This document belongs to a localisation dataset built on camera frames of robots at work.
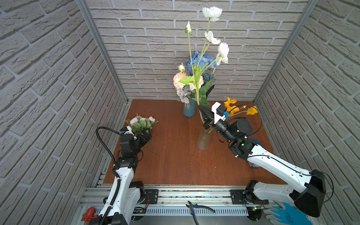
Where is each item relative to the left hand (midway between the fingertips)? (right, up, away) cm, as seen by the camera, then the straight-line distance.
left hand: (145, 130), depth 81 cm
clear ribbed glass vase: (+36, -7, +6) cm, 37 cm away
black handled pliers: (+27, -38, -11) cm, 48 cm away
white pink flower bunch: (-9, +3, +14) cm, 17 cm away
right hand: (+30, +14, -22) cm, 40 cm away
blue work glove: (+75, -40, -12) cm, 86 cm away
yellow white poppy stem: (+59, +12, -7) cm, 61 cm away
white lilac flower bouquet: (+22, +22, +5) cm, 32 cm away
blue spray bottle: (+76, -11, +17) cm, 79 cm away
